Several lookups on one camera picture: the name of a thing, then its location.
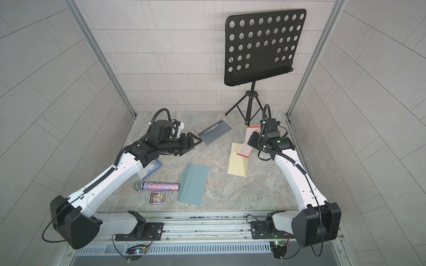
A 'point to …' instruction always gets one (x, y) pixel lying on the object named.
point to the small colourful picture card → (158, 198)
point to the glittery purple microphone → (141, 185)
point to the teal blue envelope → (192, 182)
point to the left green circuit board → (139, 249)
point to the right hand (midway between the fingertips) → (249, 138)
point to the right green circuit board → (279, 247)
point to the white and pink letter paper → (246, 150)
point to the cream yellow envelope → (238, 164)
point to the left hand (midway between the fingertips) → (202, 143)
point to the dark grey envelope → (214, 132)
